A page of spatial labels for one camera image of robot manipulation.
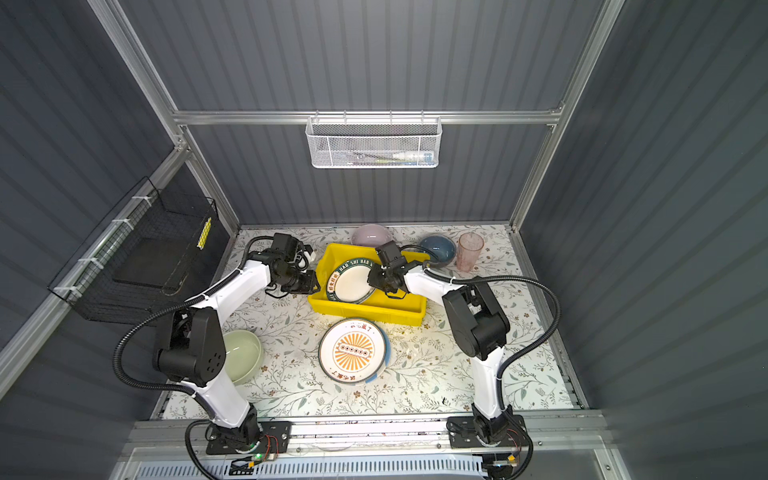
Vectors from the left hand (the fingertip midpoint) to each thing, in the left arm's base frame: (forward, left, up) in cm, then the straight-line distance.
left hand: (316, 287), depth 92 cm
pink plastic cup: (+13, -51, +2) cm, 53 cm away
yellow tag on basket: (+8, +29, +17) cm, 34 cm away
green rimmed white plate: (+6, -9, -8) cm, 13 cm away
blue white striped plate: (-21, -21, -6) cm, 30 cm away
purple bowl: (+25, -18, -4) cm, 31 cm away
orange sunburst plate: (-18, -11, -7) cm, 22 cm away
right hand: (+3, -17, -3) cm, 18 cm away
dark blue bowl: (+19, -44, -5) cm, 48 cm away
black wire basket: (0, +36, +20) cm, 41 cm away
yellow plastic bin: (-10, -28, +1) cm, 29 cm away
